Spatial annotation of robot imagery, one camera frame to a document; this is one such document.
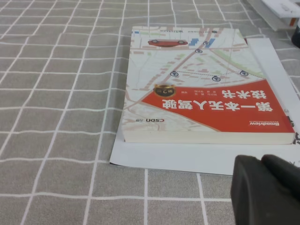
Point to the grey checked tablecloth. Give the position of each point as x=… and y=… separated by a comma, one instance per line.
x=63, y=67

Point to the white paper sheet under book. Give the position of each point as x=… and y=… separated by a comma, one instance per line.
x=219, y=158

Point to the dark jar with white label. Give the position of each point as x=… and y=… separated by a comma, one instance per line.
x=296, y=36

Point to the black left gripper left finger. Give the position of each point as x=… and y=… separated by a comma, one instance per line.
x=258, y=198

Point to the red and white map book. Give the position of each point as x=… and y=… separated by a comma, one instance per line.
x=197, y=85

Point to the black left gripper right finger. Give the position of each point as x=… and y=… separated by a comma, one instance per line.
x=286, y=173

